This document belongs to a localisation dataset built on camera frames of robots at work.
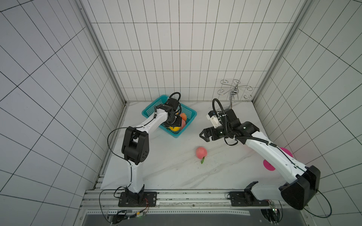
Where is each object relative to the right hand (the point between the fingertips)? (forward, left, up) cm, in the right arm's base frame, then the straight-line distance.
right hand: (206, 129), depth 78 cm
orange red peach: (+20, +14, -14) cm, 29 cm away
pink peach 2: (-7, +2, -15) cm, 17 cm away
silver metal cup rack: (+27, -18, +5) cm, 33 cm away
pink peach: (+12, +14, -12) cm, 22 cm away
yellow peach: (+6, +18, -9) cm, 21 cm away
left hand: (+8, +19, -11) cm, 24 cm away
